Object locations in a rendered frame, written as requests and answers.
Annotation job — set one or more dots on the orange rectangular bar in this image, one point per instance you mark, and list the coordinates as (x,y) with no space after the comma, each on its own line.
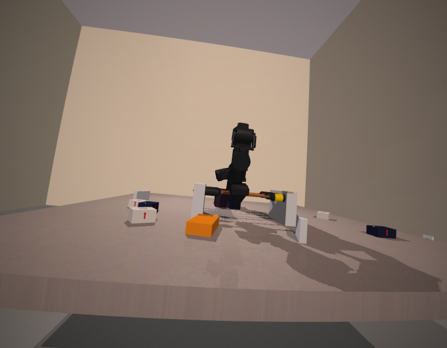
(202,225)

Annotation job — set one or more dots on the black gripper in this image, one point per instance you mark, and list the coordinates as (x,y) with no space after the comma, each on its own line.
(238,189)

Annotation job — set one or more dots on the white square block with hole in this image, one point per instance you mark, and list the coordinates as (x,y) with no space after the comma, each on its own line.
(134,202)

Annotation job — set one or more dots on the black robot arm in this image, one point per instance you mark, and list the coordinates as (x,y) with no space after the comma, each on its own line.
(242,138)

